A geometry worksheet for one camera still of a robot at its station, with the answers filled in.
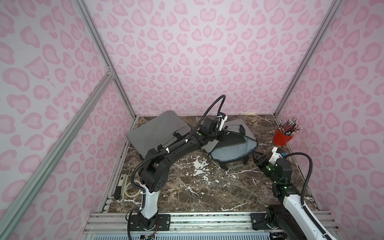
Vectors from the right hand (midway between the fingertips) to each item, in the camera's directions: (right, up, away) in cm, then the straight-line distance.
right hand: (253, 153), depth 81 cm
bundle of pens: (+27, +15, +11) cm, 33 cm away
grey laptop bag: (-59, +11, +26) cm, 65 cm away
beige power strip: (-72, -21, -2) cm, 75 cm away
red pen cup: (+25, +6, +19) cm, 32 cm away
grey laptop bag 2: (-7, -4, +14) cm, 16 cm away
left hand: (-12, +12, +3) cm, 17 cm away
